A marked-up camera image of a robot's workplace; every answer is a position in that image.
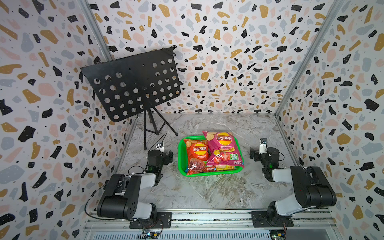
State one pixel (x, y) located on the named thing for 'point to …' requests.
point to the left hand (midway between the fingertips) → (163, 150)
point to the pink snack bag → (223, 149)
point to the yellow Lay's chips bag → (224, 167)
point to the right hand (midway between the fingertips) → (260, 146)
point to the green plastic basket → (182, 155)
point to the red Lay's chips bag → (198, 153)
